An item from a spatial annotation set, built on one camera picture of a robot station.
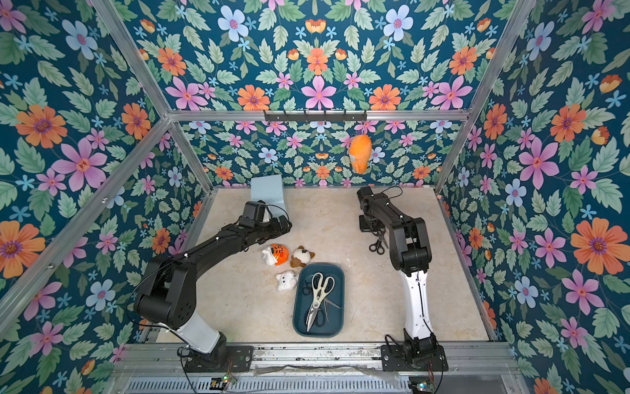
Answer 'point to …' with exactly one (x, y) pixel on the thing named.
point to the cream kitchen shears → (321, 286)
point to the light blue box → (269, 189)
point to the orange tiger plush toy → (276, 254)
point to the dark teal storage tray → (305, 297)
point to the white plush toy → (286, 281)
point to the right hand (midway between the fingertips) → (373, 226)
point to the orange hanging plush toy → (360, 152)
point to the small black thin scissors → (326, 300)
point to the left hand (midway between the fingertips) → (286, 224)
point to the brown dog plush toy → (301, 257)
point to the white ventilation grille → (269, 385)
